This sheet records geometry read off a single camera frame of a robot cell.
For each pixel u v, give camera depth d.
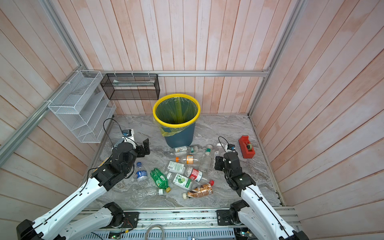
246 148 0.93
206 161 0.93
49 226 0.39
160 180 0.84
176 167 0.88
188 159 0.90
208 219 0.76
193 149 0.95
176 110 0.98
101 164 0.92
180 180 0.83
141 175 0.84
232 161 0.59
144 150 0.68
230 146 0.71
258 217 0.48
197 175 0.81
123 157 0.53
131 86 1.05
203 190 0.78
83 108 0.73
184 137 1.05
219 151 0.82
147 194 0.76
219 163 0.73
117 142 1.00
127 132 0.61
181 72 0.96
